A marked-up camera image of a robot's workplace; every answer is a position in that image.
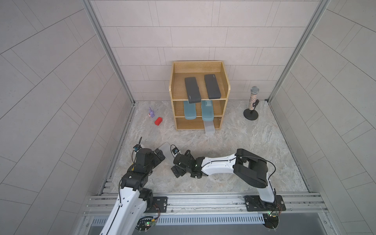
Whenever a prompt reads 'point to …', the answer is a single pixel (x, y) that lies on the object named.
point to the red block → (158, 121)
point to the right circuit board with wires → (271, 221)
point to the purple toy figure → (151, 113)
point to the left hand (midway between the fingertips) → (159, 153)
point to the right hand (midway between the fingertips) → (178, 165)
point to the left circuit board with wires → (145, 223)
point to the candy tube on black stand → (250, 114)
